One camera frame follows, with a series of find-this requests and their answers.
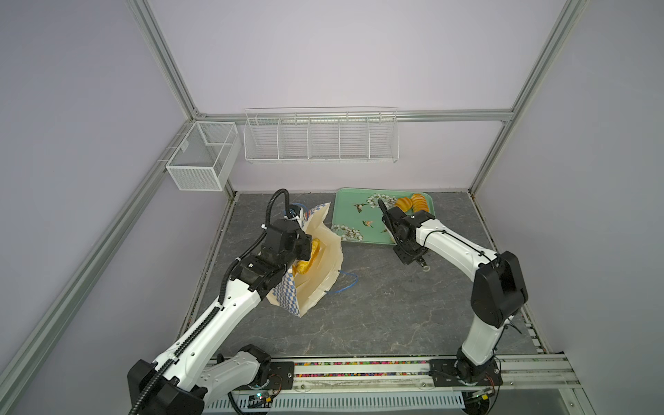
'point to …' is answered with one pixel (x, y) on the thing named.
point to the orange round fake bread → (404, 203)
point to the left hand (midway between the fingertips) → (304, 237)
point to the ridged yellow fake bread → (419, 203)
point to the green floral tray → (357, 218)
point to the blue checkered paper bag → (301, 289)
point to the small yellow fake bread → (301, 266)
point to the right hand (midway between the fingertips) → (415, 254)
